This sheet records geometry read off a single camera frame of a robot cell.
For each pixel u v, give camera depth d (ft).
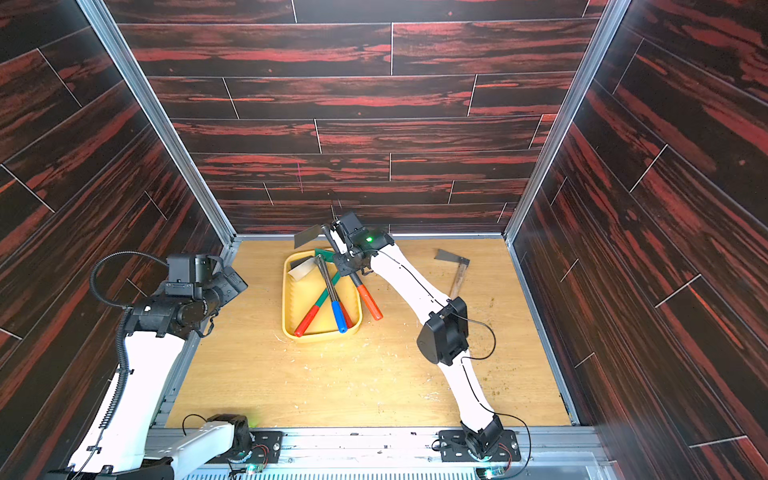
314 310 2.98
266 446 2.37
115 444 1.24
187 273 1.66
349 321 3.04
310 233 2.89
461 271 3.53
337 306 2.95
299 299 3.30
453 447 2.40
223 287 2.09
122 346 1.39
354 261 2.08
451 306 1.79
